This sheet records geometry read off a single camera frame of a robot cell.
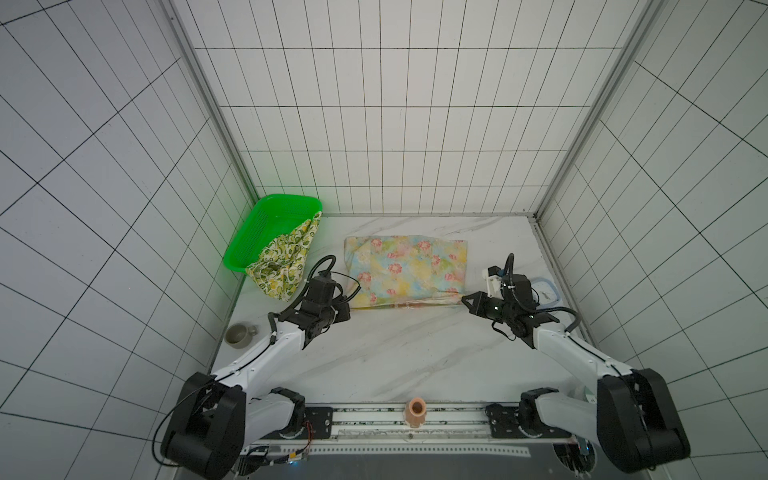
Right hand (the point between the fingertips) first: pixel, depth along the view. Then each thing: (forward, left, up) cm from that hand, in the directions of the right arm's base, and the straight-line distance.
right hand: (465, 296), depth 87 cm
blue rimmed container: (+4, -29, -7) cm, 30 cm away
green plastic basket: (+37, +70, -3) cm, 80 cm away
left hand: (-5, +36, -1) cm, 37 cm away
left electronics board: (-38, +53, -8) cm, 66 cm away
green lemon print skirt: (+8, +57, +3) cm, 58 cm away
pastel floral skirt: (+14, +17, -6) cm, 23 cm away
